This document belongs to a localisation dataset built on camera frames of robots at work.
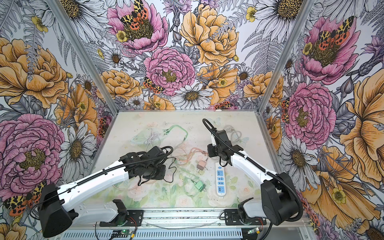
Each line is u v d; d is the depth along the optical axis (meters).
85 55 0.89
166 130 1.09
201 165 0.91
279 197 0.42
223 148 0.67
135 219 0.74
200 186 0.82
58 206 0.41
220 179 0.85
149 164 0.59
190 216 0.76
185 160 0.94
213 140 0.79
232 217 0.74
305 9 0.72
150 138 1.00
